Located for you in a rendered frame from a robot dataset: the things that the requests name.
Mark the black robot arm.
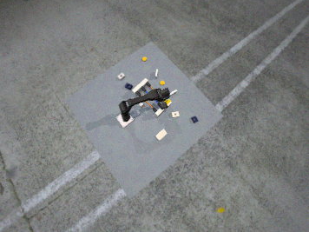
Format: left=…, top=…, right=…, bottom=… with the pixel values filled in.
left=118, top=88, right=170, bottom=122

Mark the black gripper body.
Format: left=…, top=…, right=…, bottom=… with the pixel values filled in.
left=156, top=98, right=168, bottom=109

